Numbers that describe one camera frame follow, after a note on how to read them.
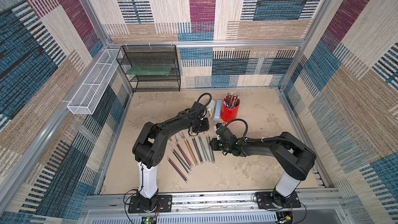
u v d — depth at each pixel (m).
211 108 1.01
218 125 0.86
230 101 0.96
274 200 0.66
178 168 0.84
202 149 0.91
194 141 0.94
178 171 0.83
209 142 0.93
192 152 0.90
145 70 0.94
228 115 0.99
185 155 0.89
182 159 0.87
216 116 1.00
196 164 0.85
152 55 1.02
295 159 0.47
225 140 0.73
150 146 0.51
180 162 0.87
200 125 0.83
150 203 0.64
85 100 0.91
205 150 0.91
